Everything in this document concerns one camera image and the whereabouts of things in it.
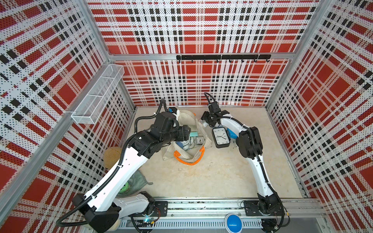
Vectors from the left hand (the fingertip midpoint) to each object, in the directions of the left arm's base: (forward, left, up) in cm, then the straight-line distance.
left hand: (186, 130), depth 69 cm
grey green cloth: (-16, +30, -29) cm, 45 cm away
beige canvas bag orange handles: (+3, 0, -30) cm, 30 cm away
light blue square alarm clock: (+22, -11, -24) cm, 34 cm away
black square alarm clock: (+13, -22, -28) cm, 38 cm away
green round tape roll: (-20, +34, -25) cm, 46 cm away
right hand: (+28, -12, -25) cm, 39 cm away
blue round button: (-35, -23, -29) cm, 51 cm away
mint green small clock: (+14, -3, -25) cm, 29 cm away
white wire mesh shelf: (+23, +63, -8) cm, 68 cm away
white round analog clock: (+10, -2, -26) cm, 28 cm away
